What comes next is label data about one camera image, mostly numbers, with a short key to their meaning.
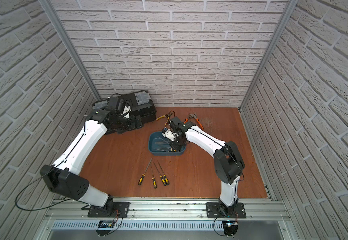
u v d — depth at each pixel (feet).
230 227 2.32
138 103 3.26
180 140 2.43
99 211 2.23
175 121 2.33
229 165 1.58
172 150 3.05
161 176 2.77
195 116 3.73
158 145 3.19
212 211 2.40
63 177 1.31
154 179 2.73
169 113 3.78
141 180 2.72
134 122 2.28
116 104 1.93
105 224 2.38
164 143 3.08
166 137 2.54
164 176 2.78
